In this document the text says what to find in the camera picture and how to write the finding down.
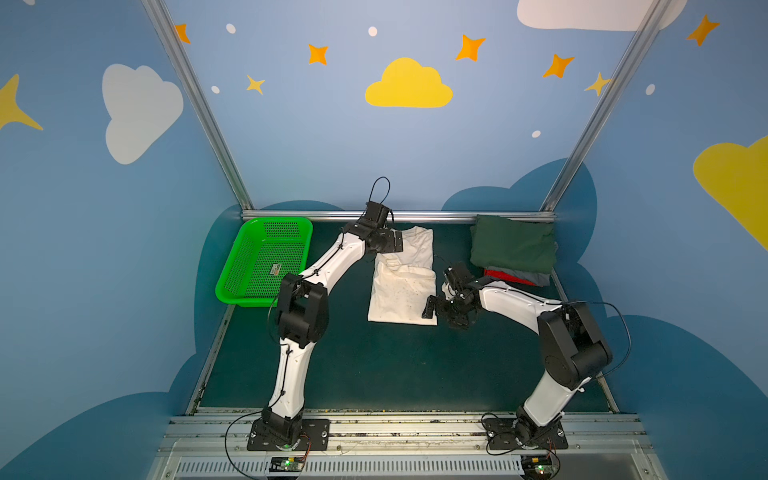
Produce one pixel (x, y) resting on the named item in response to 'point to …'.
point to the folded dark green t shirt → (522, 244)
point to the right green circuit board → (537, 464)
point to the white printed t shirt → (404, 284)
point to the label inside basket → (275, 269)
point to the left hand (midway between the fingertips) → (391, 243)
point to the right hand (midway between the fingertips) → (436, 315)
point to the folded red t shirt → (496, 273)
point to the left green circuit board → (286, 464)
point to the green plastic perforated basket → (266, 250)
